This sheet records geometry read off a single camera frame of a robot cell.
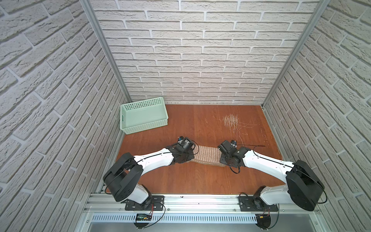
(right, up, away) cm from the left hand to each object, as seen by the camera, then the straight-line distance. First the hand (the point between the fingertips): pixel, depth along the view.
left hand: (192, 151), depth 88 cm
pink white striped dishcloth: (+10, -3, +2) cm, 11 cm away
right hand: (+18, -5, -1) cm, 19 cm away
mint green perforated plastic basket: (-39, +23, +24) cm, 51 cm away
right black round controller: (+36, -30, -18) cm, 50 cm away
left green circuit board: (-25, -30, -17) cm, 42 cm away
